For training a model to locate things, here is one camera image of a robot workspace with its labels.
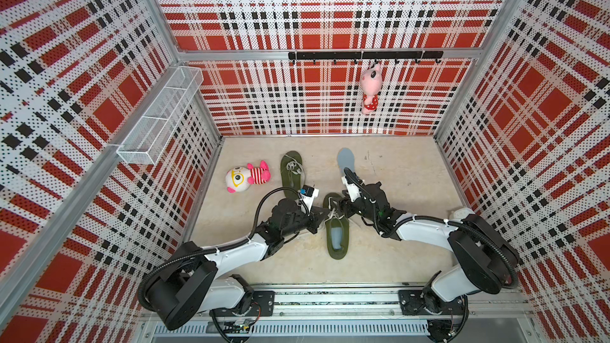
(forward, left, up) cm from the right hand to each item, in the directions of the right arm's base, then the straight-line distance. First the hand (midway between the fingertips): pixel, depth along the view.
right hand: (340, 194), depth 87 cm
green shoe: (-10, +1, -6) cm, 12 cm away
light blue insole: (+28, -5, -12) cm, 31 cm away
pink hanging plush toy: (+36, -13, +24) cm, 45 cm away
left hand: (-7, +3, +2) cm, 8 cm away
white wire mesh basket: (+20, +76, +10) cm, 79 cm away
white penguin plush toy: (+9, +41, -2) cm, 42 cm away
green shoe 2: (+15, +20, -5) cm, 25 cm away
